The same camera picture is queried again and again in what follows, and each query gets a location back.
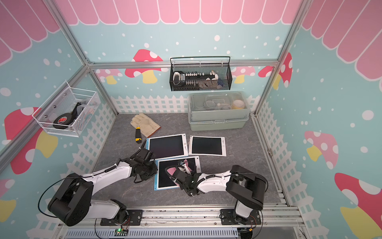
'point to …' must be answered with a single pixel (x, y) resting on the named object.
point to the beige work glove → (147, 125)
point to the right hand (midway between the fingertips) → (183, 177)
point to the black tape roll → (62, 121)
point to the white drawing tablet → (207, 146)
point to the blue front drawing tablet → (163, 181)
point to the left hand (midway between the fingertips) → (157, 175)
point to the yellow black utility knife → (138, 139)
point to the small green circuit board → (120, 232)
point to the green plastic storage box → (218, 110)
